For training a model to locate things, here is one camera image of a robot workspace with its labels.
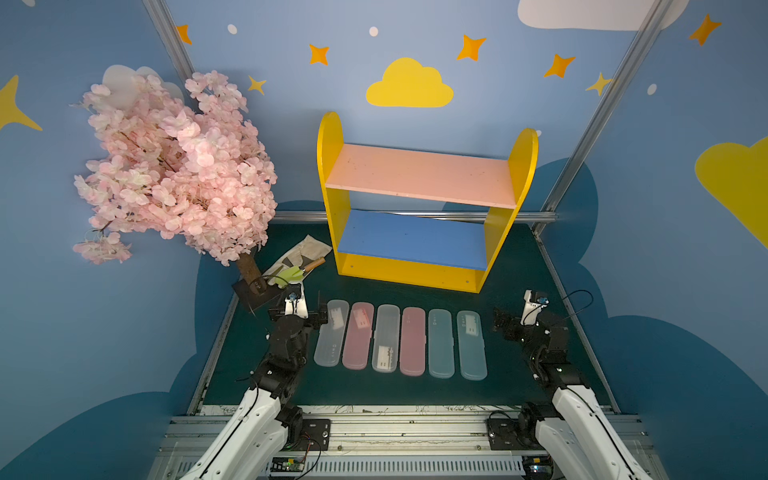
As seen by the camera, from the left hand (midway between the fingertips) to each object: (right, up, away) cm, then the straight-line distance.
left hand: (301, 292), depth 78 cm
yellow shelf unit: (+36, +25, +44) cm, 62 cm away
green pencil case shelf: (+40, -18, +13) cm, 45 cm away
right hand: (+60, -5, +6) cm, 60 cm away
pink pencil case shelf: (+14, -16, +13) cm, 25 cm away
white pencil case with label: (+23, -16, +13) cm, 30 cm away
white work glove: (-9, +11, +34) cm, 37 cm away
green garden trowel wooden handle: (-11, +3, +27) cm, 29 cm away
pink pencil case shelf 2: (+31, -17, +12) cm, 37 cm away
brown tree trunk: (-20, +4, +14) cm, 25 cm away
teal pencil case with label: (+49, -18, +12) cm, 54 cm away
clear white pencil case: (+5, -17, +11) cm, 21 cm away
